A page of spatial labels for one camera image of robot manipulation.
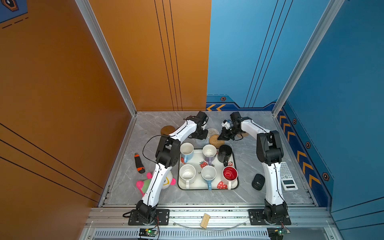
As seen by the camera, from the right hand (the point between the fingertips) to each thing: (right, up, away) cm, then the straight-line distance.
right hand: (218, 138), depth 102 cm
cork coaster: (+14, +3, -13) cm, 19 cm away
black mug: (+3, -8, -9) cm, 12 cm away
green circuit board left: (-38, -43, -31) cm, 65 cm away
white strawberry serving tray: (-14, -19, -16) cm, 29 cm away
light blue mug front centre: (-8, -19, -16) cm, 26 cm away
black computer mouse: (+20, -23, -19) cm, 36 cm away
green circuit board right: (+24, -43, -31) cm, 58 cm away
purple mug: (-7, -8, -7) cm, 13 cm away
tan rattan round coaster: (-3, -2, 0) cm, 3 cm away
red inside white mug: (+5, -20, -16) cm, 26 cm away
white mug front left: (-20, -20, -15) cm, 32 cm away
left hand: (-9, +1, +2) cm, 10 cm away
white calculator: (+38, -23, -17) cm, 47 cm away
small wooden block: (-10, -38, -29) cm, 49 cm away
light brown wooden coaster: (-37, +6, +8) cm, 38 cm away
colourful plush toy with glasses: (-43, -23, -24) cm, 54 cm away
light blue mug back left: (-21, -7, -10) cm, 24 cm away
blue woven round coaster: (-10, -3, +1) cm, 11 cm away
